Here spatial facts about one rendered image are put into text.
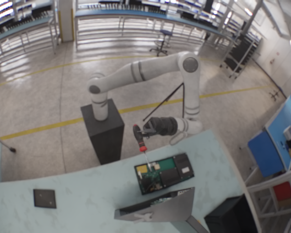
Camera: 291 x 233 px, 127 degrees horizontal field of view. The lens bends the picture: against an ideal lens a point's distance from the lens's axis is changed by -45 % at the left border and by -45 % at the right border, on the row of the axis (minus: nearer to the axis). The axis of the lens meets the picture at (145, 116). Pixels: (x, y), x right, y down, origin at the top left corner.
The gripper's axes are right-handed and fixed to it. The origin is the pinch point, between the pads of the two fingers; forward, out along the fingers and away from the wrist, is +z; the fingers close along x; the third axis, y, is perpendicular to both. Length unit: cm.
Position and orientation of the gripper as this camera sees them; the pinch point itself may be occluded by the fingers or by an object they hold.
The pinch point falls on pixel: (135, 133)
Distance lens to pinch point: 42.8
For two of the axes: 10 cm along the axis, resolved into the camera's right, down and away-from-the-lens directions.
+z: -8.1, -0.3, -5.8
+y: -3.2, -8.1, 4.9
